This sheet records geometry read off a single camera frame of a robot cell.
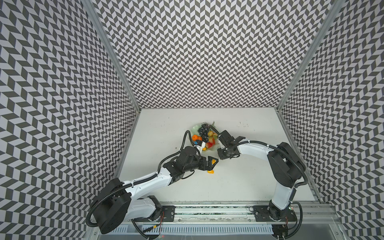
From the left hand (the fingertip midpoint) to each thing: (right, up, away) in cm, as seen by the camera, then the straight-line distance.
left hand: (212, 161), depth 78 cm
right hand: (+8, -1, +15) cm, 17 cm away
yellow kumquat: (-4, +4, +13) cm, 15 cm away
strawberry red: (-1, +6, +18) cm, 19 cm away
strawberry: (+1, +9, +18) cm, 20 cm away
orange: (-10, +11, +18) cm, 23 cm away
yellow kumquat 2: (0, -8, +8) cm, 12 cm away
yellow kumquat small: (0, +1, -5) cm, 5 cm away
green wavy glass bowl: (+1, +13, +16) cm, 21 cm away
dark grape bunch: (-4, +15, +18) cm, 24 cm away
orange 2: (-7, +10, +21) cm, 24 cm away
